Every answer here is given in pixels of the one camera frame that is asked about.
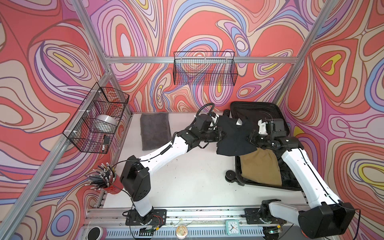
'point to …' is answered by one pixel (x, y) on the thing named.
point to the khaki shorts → (261, 165)
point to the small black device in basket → (106, 140)
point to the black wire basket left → (94, 127)
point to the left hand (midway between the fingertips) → (230, 134)
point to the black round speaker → (97, 233)
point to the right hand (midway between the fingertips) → (247, 141)
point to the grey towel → (155, 130)
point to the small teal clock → (233, 227)
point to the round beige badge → (181, 231)
